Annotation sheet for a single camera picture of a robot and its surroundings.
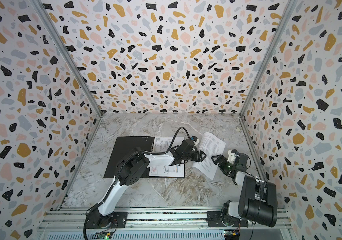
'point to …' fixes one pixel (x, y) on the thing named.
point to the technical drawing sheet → (161, 144)
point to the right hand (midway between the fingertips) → (214, 158)
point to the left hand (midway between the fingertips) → (204, 154)
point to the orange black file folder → (124, 143)
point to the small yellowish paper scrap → (238, 129)
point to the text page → (211, 146)
